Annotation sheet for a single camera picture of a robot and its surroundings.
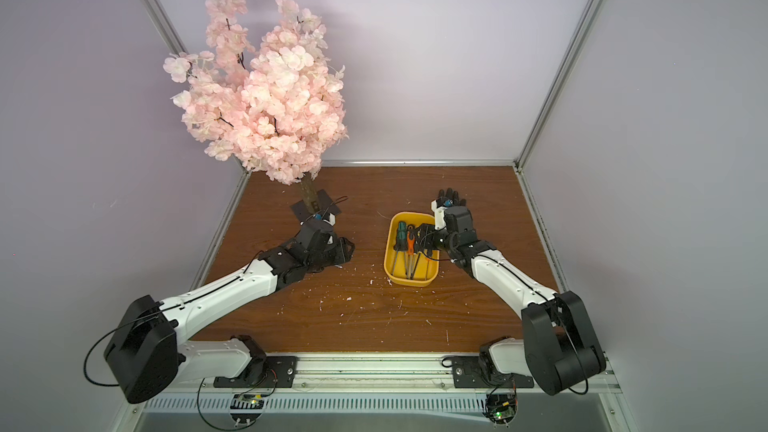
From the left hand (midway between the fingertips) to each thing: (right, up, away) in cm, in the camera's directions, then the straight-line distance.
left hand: (355, 246), depth 83 cm
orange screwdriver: (+16, -5, +10) cm, 19 cm away
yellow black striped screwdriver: (+19, -9, +8) cm, 23 cm away
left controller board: (-26, -38, -11) cm, 47 cm away
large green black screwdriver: (+12, -4, +11) cm, 17 cm away
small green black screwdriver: (+14, 0, +11) cm, 17 cm away
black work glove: (+32, +13, +29) cm, 46 cm away
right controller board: (+37, -36, -13) cm, 53 cm away
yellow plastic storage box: (+14, -7, +9) cm, 18 cm away
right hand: (+19, +5, +3) cm, 20 cm away
